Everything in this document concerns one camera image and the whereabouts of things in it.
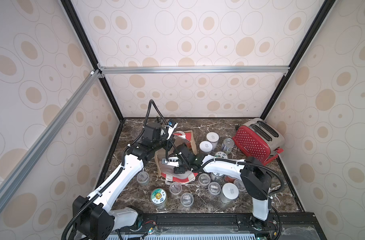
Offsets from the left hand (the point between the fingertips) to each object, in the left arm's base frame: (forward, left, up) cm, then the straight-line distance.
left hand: (177, 134), depth 76 cm
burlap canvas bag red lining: (-4, -4, +2) cm, 6 cm away
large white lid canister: (+12, -22, -18) cm, 31 cm away
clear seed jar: (+7, -31, -19) cm, 37 cm away
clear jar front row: (-20, -20, -21) cm, 35 cm away
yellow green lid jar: (-26, +9, -19) cm, 33 cm away
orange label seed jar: (-1, -26, -18) cm, 32 cm away
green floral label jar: (-15, +20, -22) cm, 33 cm away
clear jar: (-20, +1, -21) cm, 30 cm away
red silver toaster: (+5, -46, -9) cm, 47 cm away
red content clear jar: (-15, -15, -22) cm, 30 cm away
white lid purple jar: (-24, -26, -17) cm, 39 cm away
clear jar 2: (-26, -5, -21) cm, 34 cm away
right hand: (-1, -2, -19) cm, 19 cm away
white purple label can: (+4, -17, -17) cm, 24 cm away
